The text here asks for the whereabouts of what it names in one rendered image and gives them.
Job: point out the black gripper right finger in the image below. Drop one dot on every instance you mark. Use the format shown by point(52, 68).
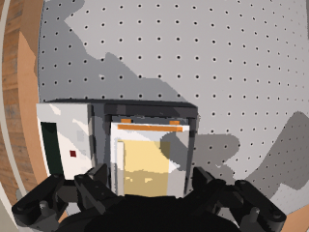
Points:
point(252, 211)

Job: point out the black dock with white console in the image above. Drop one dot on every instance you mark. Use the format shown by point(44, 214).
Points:
point(75, 133)

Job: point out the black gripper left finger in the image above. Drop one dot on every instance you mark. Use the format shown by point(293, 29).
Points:
point(37, 211)

